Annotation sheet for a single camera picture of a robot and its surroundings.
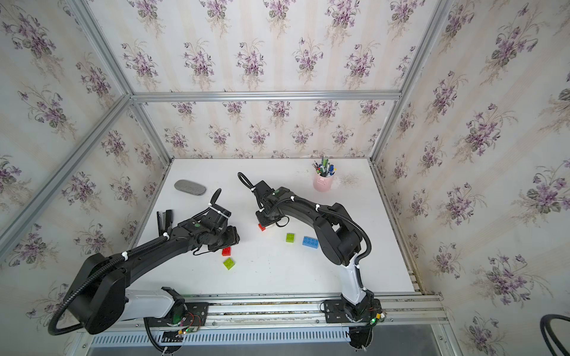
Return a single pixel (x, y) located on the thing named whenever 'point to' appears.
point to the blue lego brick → (310, 242)
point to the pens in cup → (324, 168)
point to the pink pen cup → (322, 183)
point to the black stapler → (165, 220)
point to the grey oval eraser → (190, 187)
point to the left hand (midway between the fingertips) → (236, 240)
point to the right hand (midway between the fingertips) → (269, 220)
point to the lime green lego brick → (228, 263)
